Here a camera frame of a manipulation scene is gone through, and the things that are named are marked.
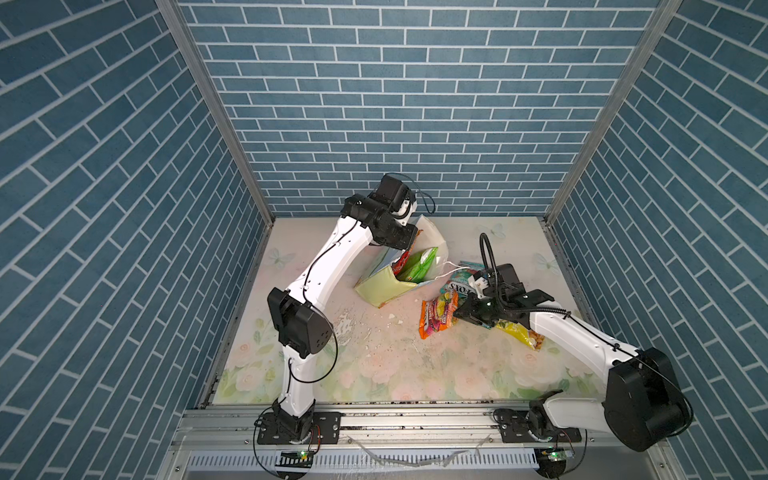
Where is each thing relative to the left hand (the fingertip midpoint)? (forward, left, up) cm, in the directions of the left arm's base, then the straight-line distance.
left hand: (418, 243), depth 80 cm
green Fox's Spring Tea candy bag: (-19, -18, -11) cm, 28 cm away
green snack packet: (0, -1, -11) cm, 11 cm away
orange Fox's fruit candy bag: (-11, -7, -18) cm, 23 cm away
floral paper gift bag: (-10, +8, 0) cm, 12 cm away
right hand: (-13, -11, -15) cm, 23 cm away
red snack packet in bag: (-3, +5, -7) cm, 9 cm away
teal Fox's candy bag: (+3, -16, -21) cm, 27 cm away
